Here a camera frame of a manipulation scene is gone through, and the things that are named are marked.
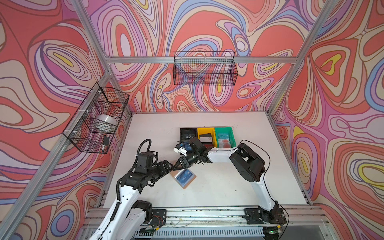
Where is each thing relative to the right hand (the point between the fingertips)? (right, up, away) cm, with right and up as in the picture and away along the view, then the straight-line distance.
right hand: (176, 171), depth 84 cm
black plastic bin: (+4, +20, +20) cm, 29 cm away
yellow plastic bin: (+19, +23, +15) cm, 33 cm away
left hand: (-3, +4, -6) cm, 7 cm away
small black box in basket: (-34, +19, -11) cm, 40 cm away
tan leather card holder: (-1, -1, +1) cm, 2 cm away
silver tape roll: (-34, +29, -12) cm, 46 cm away
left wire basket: (-39, +26, -12) cm, 49 cm away
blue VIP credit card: (+4, -4, +2) cm, 6 cm away
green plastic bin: (+32, +18, +18) cm, 40 cm away
